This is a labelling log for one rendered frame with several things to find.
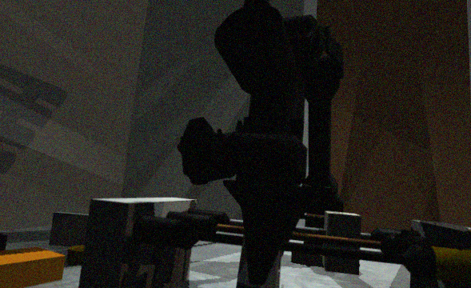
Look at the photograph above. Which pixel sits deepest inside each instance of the orange rectangular block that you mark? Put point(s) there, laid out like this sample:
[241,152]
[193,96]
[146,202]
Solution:
[30,266]

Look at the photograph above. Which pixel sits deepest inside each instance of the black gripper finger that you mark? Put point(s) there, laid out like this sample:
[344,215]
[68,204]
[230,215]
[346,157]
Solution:
[267,210]
[291,229]

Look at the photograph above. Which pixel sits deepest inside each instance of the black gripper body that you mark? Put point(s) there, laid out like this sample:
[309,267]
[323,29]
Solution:
[271,150]

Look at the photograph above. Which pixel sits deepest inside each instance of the yellow cylinder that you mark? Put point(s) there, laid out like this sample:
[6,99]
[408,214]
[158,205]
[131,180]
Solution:
[75,254]

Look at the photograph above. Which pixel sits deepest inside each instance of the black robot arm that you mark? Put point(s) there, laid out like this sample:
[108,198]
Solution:
[278,61]

